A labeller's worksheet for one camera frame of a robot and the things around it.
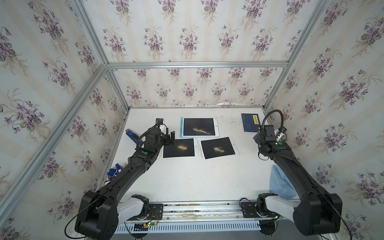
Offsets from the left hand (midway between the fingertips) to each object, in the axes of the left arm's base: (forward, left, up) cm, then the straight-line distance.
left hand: (167, 131), depth 83 cm
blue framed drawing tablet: (+17, -20, -18) cm, 32 cm away
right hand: (-4, -57, -2) cm, 57 cm away
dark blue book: (+21, -60, -17) cm, 65 cm away
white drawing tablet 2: (-1, -30, -17) cm, 34 cm away
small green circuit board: (-41, +6, -17) cm, 45 cm away
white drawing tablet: (-1, -9, -17) cm, 19 cm away
